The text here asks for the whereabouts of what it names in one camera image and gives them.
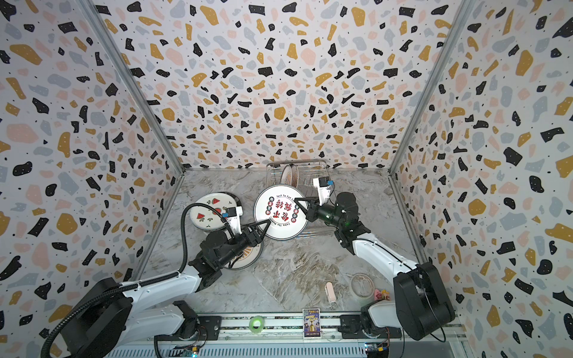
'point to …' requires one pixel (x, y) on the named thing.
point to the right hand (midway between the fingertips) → (296, 202)
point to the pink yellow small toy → (380, 295)
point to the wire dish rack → (307, 170)
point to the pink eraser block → (330, 292)
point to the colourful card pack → (312, 324)
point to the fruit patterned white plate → (205, 218)
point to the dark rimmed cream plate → (232, 201)
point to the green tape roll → (262, 322)
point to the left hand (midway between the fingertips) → (269, 222)
